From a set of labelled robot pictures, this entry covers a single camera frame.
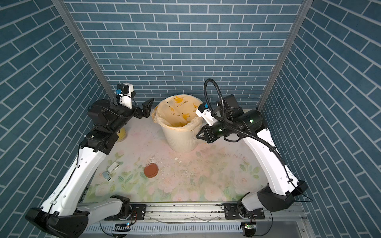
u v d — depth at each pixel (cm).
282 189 38
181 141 84
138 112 57
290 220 77
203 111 54
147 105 56
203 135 60
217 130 52
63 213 37
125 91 50
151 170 88
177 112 92
